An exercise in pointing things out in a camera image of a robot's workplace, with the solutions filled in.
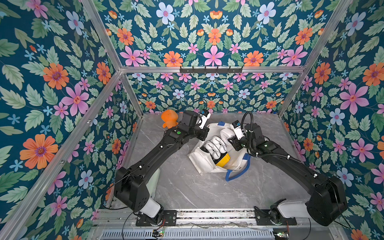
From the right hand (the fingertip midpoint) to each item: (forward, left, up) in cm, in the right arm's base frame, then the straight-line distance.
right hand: (234, 134), depth 83 cm
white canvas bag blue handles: (-14, -2, -6) cm, 15 cm away
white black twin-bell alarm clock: (-5, +10, -6) cm, 13 cm away
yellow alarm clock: (-10, +6, -11) cm, 17 cm away
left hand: (-1, +14, +7) cm, 15 cm away
